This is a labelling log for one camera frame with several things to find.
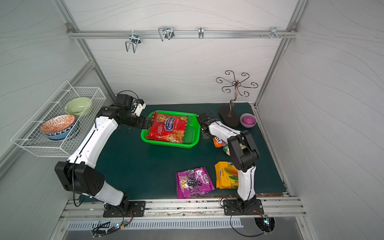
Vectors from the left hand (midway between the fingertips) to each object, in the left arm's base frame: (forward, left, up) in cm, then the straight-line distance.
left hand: (144, 122), depth 80 cm
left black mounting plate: (-37, -1, -22) cm, 43 cm away
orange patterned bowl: (-13, +30, +12) cm, 35 cm away
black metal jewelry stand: (+23, -53, -22) cm, 62 cm away
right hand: (+7, -39, -17) cm, 43 cm away
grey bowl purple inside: (+17, -65, -16) cm, 69 cm away
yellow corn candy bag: (-22, -45, -17) cm, 53 cm away
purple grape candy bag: (-26, -27, -18) cm, 42 cm away
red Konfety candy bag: (+7, -10, -14) cm, 18 cm away
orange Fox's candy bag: (-1, -43, -18) cm, 47 cm away
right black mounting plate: (-36, -48, -22) cm, 64 cm away
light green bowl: (0, +30, +11) cm, 32 cm away
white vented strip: (-43, -12, -24) cm, 51 cm away
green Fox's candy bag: (-4, -48, -21) cm, 52 cm away
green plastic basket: (+7, -25, -22) cm, 34 cm away
